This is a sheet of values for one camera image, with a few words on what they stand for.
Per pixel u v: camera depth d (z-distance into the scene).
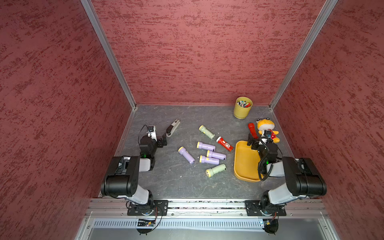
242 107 1.03
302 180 0.45
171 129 1.01
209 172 0.83
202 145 0.95
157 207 0.73
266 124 1.02
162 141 0.85
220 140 0.97
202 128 1.02
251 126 1.06
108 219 0.71
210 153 0.90
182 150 0.92
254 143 0.83
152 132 0.80
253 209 0.74
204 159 0.88
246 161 0.97
